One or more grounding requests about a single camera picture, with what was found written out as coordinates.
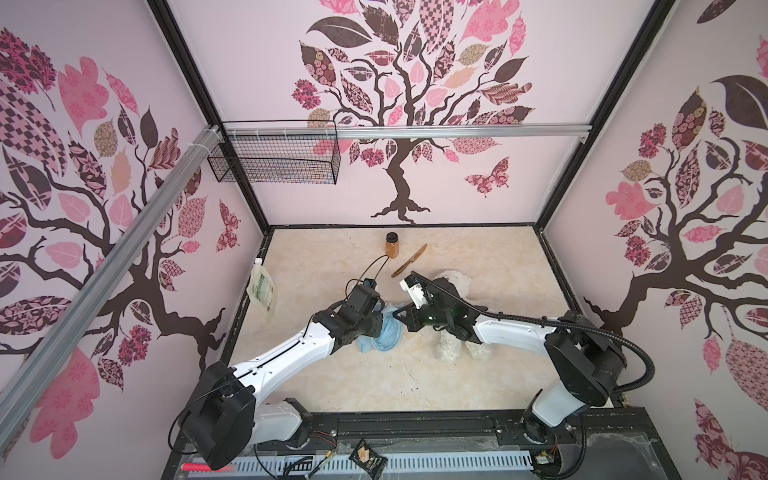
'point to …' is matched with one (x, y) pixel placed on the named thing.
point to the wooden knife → (411, 260)
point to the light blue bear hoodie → (390, 336)
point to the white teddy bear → (453, 349)
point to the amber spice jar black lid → (392, 245)
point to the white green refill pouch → (261, 289)
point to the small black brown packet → (372, 462)
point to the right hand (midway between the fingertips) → (394, 310)
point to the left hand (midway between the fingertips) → (375, 322)
